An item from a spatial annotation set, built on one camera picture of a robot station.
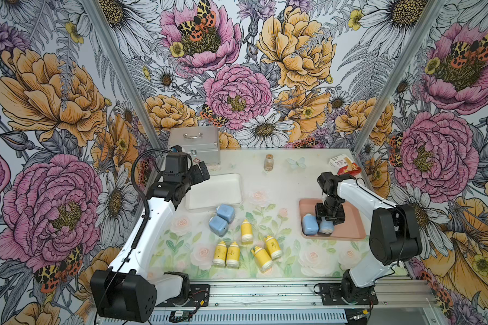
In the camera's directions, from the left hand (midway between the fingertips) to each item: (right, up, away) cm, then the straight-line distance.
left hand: (195, 176), depth 80 cm
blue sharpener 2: (+8, -20, +4) cm, 22 cm away
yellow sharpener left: (+15, -29, -4) cm, 33 cm away
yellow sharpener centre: (+20, -23, +3) cm, 30 cm away
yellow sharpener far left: (+10, -28, -3) cm, 30 cm away
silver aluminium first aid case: (-4, +17, +28) cm, 33 cm away
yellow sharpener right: (+30, -27, -2) cm, 40 cm away
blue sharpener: (+11, -16, +9) cm, 21 cm away
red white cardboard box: (+71, +5, +30) cm, 77 cm away
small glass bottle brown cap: (+31, +6, +31) cm, 44 cm away
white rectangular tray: (+6, -7, +26) cm, 28 cm away
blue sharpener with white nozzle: (+52, -21, +3) cm, 56 cm away
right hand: (+53, -20, +5) cm, 57 cm away
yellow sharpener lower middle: (+26, -30, -4) cm, 40 cm away
